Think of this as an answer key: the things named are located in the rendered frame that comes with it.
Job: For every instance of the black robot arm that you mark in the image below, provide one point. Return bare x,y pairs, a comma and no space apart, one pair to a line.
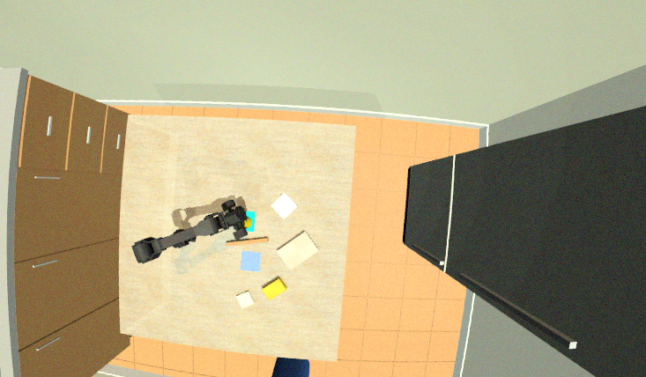
150,248

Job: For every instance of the yellow rectangular block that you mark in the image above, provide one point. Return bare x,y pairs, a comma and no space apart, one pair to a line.
274,288

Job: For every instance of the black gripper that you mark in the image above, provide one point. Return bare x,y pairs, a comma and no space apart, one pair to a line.
239,233

